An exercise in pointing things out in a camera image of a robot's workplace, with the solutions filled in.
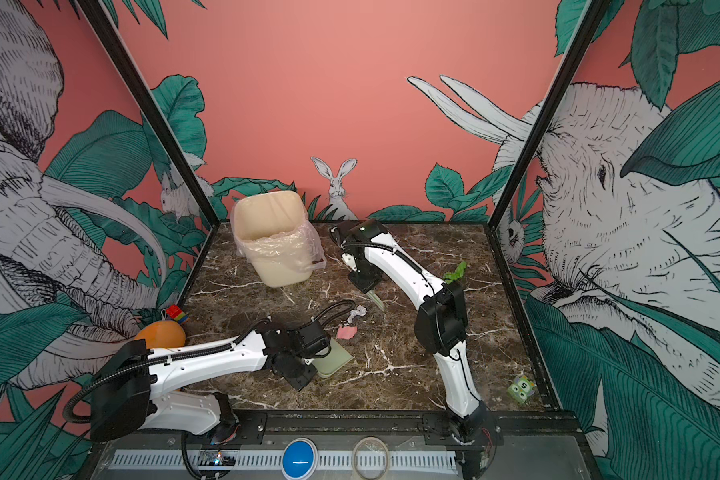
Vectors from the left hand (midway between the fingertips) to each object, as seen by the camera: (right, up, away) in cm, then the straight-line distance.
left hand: (305, 374), depth 78 cm
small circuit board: (-19, -16, -8) cm, 27 cm away
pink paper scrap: (+10, +8, +11) cm, 17 cm away
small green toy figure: (+59, -4, +1) cm, 59 cm away
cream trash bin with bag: (-8, +37, +2) cm, 38 cm away
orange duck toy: (-41, +10, +3) cm, 42 cm away
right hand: (+16, +24, +7) cm, 30 cm away
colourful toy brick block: (-41, +14, +10) cm, 44 cm away
